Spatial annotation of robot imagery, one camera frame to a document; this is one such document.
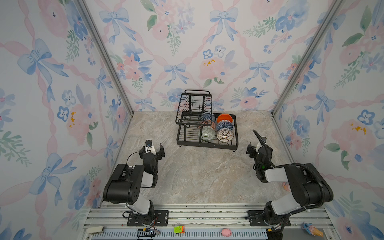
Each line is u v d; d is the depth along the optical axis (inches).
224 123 41.9
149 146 30.1
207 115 43.6
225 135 40.6
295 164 20.4
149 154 28.8
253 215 29.9
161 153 33.7
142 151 32.1
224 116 42.3
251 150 33.1
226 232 27.2
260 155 28.9
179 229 27.1
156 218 28.8
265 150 27.0
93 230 27.2
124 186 17.8
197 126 34.3
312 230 27.1
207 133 40.9
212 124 32.7
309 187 18.2
